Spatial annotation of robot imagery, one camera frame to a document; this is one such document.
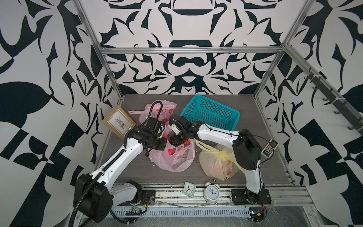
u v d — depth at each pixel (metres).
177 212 0.71
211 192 0.73
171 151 0.85
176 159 0.85
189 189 0.76
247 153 0.51
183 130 0.70
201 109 1.12
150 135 0.58
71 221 0.34
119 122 0.93
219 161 0.73
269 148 0.90
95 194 0.38
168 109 0.96
